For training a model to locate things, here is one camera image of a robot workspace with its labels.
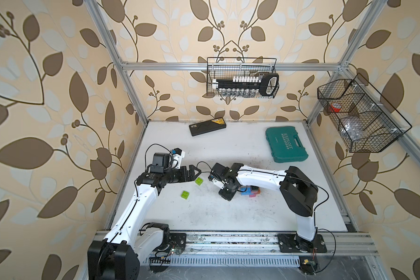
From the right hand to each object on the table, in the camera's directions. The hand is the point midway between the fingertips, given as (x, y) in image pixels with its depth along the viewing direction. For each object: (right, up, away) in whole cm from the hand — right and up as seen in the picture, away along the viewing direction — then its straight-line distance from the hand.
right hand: (227, 193), depth 88 cm
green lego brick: (-15, +5, +3) cm, 16 cm away
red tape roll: (+50, +43, -8) cm, 67 cm away
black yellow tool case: (-12, +37, +29) cm, 48 cm away
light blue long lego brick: (+9, +2, -6) cm, 11 cm away
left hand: (-17, +13, -9) cm, 24 cm away
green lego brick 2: (-21, 0, -2) cm, 22 cm away
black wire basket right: (+58, +34, -15) cm, 69 cm away
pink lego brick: (+13, +2, -6) cm, 14 cm away
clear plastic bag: (+50, +32, -19) cm, 62 cm away
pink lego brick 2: (+13, -1, 0) cm, 13 cm away
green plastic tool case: (+35, +25, +14) cm, 45 cm away
